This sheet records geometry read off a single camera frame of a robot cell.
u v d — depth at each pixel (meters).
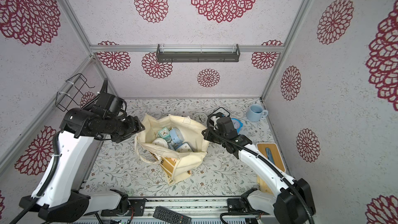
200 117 1.04
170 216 0.70
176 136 0.90
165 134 0.92
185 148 0.90
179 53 0.92
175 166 0.73
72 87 0.78
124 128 0.55
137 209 0.74
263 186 0.78
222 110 1.09
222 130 0.62
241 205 0.65
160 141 0.84
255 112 1.04
